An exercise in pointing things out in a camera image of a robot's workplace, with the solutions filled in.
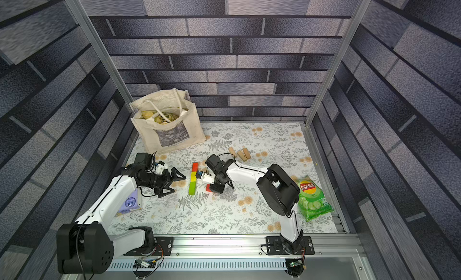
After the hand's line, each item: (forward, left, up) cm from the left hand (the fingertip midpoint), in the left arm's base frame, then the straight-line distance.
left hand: (180, 181), depth 79 cm
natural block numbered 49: (+23, -29, -13) cm, 40 cm away
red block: (+15, -3, -11) cm, 19 cm away
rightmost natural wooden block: (+24, -32, -11) cm, 42 cm away
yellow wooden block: (+7, -3, -10) cm, 13 cm away
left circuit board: (-29, +12, -13) cm, 34 cm away
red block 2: (+2, -11, -11) cm, 16 cm away
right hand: (+4, -14, -11) cm, 19 cm away
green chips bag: (-7, -59, -4) cm, 60 cm away
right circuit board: (-30, -50, -15) cm, 60 cm away
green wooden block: (+2, -3, -12) cm, 12 cm away
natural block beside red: (+26, -24, -13) cm, 38 cm away
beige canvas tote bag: (+29, +10, +11) cm, 33 cm away
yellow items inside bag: (+31, +21, +12) cm, 39 cm away
